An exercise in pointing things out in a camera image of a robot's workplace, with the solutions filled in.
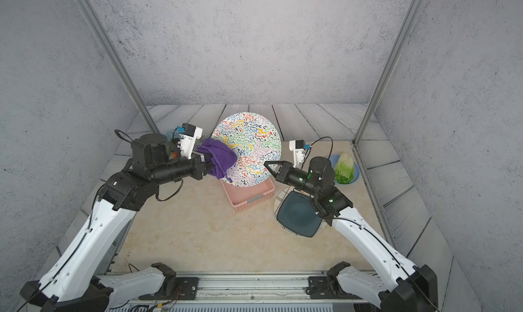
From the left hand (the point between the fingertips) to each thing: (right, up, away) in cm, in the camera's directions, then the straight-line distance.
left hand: (222, 158), depth 61 cm
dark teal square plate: (+27, -25, +30) cm, 48 cm away
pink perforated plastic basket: (+1, -19, +35) cm, 39 cm away
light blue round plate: (+50, -1, +54) cm, 74 cm away
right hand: (+12, -2, +3) cm, 13 cm away
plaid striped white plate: (+36, -29, +25) cm, 53 cm away
